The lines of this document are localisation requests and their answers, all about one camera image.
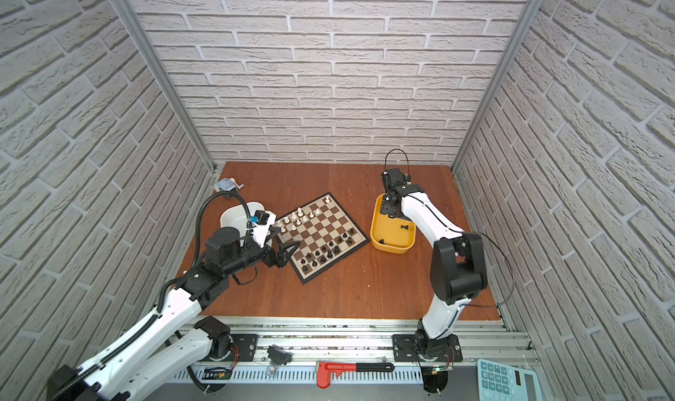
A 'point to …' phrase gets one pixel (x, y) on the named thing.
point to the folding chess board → (326, 234)
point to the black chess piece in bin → (382, 241)
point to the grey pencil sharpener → (228, 184)
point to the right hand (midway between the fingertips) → (398, 206)
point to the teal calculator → (500, 382)
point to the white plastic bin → (235, 216)
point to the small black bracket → (277, 355)
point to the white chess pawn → (301, 213)
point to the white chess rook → (327, 200)
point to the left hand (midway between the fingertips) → (289, 233)
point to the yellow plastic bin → (391, 234)
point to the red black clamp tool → (324, 368)
